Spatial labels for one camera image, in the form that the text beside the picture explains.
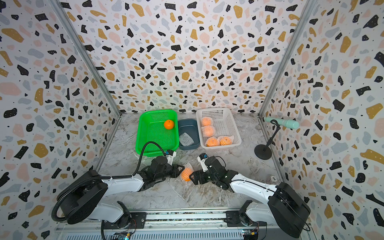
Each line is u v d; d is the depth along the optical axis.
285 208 0.42
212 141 0.97
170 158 0.79
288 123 0.73
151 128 1.13
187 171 0.84
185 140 0.99
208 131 1.03
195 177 0.74
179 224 0.73
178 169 0.80
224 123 1.16
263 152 1.00
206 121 1.10
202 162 0.77
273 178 0.83
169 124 1.10
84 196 0.43
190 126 1.14
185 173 0.84
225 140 0.97
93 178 0.46
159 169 0.68
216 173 0.65
